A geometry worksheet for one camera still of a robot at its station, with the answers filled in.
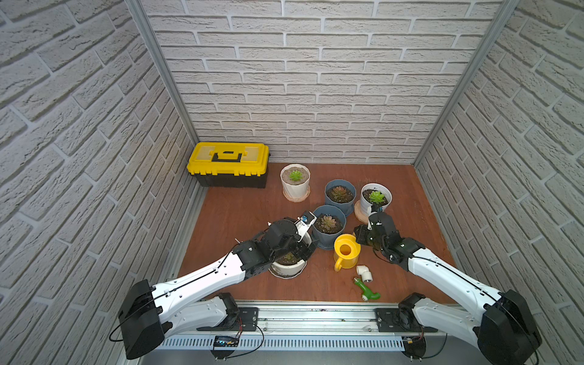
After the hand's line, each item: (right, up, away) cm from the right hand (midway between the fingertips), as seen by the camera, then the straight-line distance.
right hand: (359, 229), depth 85 cm
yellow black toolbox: (-54, +26, +12) cm, 61 cm away
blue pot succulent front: (-12, +1, +2) cm, 12 cm away
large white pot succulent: (-27, -10, -12) cm, 31 cm away
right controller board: (+13, -34, -16) cm, 40 cm away
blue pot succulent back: (-5, +13, +10) cm, 18 cm away
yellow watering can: (-6, -7, -5) cm, 11 cm away
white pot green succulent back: (-25, +20, +13) cm, 34 cm away
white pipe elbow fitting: (+1, -15, -3) cm, 15 cm away
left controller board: (-48, -35, -13) cm, 61 cm away
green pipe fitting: (+1, -21, -7) cm, 22 cm away
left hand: (-21, +4, -9) cm, 23 cm away
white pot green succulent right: (+9, +13, +10) cm, 19 cm away
